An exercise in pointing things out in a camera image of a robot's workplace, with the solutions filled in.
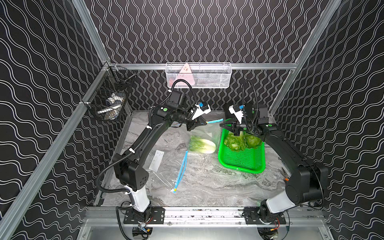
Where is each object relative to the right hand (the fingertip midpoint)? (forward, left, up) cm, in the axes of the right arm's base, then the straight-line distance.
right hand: (222, 123), depth 78 cm
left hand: (-2, +10, +6) cm, 11 cm away
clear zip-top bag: (-1, +5, -6) cm, 7 cm away
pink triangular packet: (+30, +20, +10) cm, 37 cm away
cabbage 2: (0, -12, -19) cm, 22 cm away
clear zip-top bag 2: (-12, +31, -27) cm, 43 cm away
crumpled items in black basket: (+13, +60, +3) cm, 62 cm away
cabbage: (-3, +8, -18) cm, 20 cm away
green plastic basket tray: (-7, -21, -26) cm, 35 cm away
